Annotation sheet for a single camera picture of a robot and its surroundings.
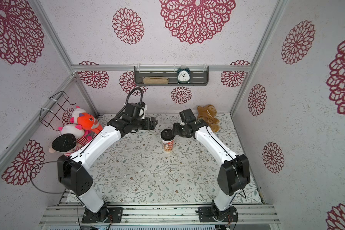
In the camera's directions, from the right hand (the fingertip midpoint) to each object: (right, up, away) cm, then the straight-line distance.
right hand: (175, 129), depth 85 cm
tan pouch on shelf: (-12, +30, +4) cm, 33 cm away
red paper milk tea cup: (-4, -10, +5) cm, 12 cm away
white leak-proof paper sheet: (-6, -7, 0) cm, 9 cm away
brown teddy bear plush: (+26, +12, +25) cm, 38 cm away
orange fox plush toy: (-54, +4, +4) cm, 54 cm away
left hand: (-14, +4, -1) cm, 14 cm away
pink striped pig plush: (-60, -5, +7) cm, 60 cm away
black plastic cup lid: (-5, -3, 0) cm, 6 cm away
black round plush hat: (-60, -7, -9) cm, 61 cm away
